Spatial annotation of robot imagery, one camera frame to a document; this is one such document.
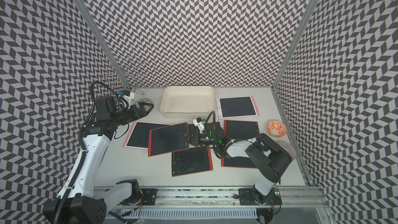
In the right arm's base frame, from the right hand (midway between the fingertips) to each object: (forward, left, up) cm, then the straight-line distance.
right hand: (182, 142), depth 77 cm
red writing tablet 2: (-5, -4, -12) cm, 14 cm away
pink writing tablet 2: (+32, -33, -13) cm, 48 cm away
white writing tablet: (+5, -5, +2) cm, 8 cm away
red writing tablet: (+3, +8, -1) cm, 9 cm away
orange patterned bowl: (+14, -55, -12) cm, 58 cm away
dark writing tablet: (+14, -33, -13) cm, 38 cm away
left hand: (+11, +16, +13) cm, 24 cm away
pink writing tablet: (+10, +29, -13) cm, 34 cm away
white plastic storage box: (+37, -1, -14) cm, 40 cm away
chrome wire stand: (+32, +32, +18) cm, 49 cm away
